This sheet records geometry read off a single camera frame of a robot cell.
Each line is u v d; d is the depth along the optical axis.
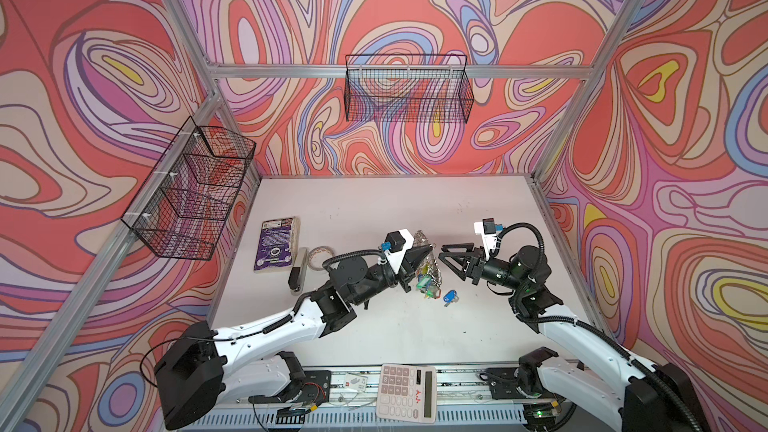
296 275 0.88
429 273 0.66
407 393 0.71
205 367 0.40
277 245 0.97
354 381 0.73
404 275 0.58
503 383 0.73
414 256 0.61
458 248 0.71
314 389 0.72
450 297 0.88
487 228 0.65
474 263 0.64
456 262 0.73
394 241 0.54
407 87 0.96
